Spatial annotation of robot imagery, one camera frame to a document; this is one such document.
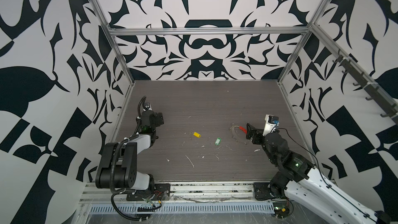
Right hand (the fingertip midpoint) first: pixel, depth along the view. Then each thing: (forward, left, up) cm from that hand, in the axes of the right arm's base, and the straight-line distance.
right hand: (255, 125), depth 75 cm
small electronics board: (-32, -9, -20) cm, 39 cm away
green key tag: (0, +17, -19) cm, 25 cm away
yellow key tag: (+5, +29, -20) cm, 36 cm away
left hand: (+14, +56, -9) cm, 58 cm away
